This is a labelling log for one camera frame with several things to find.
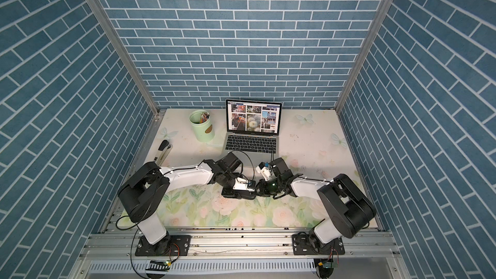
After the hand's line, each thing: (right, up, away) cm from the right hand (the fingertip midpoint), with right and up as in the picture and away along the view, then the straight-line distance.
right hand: (253, 193), depth 85 cm
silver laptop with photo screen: (-1, +28, +23) cm, 36 cm away
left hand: (-5, 0, +4) cm, 6 cm away
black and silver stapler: (-47, +16, +14) cm, 52 cm away
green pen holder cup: (-26, +31, +10) cm, 42 cm away
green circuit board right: (+29, -22, -14) cm, 39 cm away
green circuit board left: (-36, -23, -13) cm, 45 cm away
